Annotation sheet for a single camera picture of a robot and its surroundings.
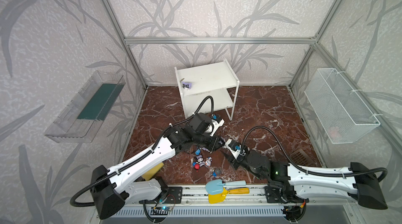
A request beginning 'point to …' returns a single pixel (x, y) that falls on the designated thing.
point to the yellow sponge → (152, 172)
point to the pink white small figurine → (208, 162)
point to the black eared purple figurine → (187, 86)
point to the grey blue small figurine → (218, 170)
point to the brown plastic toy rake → (301, 158)
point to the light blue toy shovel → (215, 186)
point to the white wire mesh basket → (344, 119)
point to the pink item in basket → (334, 135)
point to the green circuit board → (163, 208)
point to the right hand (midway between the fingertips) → (225, 141)
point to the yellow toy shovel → (215, 199)
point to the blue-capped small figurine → (198, 152)
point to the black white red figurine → (199, 163)
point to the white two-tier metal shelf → (217, 81)
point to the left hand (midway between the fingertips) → (223, 138)
